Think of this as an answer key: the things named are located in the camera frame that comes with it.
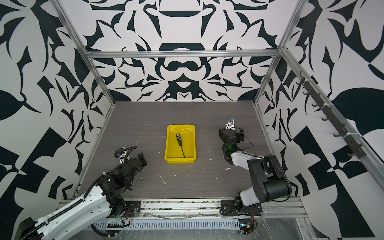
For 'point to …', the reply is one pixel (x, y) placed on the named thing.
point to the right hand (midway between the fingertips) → (235, 126)
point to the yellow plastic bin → (173, 152)
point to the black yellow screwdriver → (180, 142)
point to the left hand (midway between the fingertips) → (137, 155)
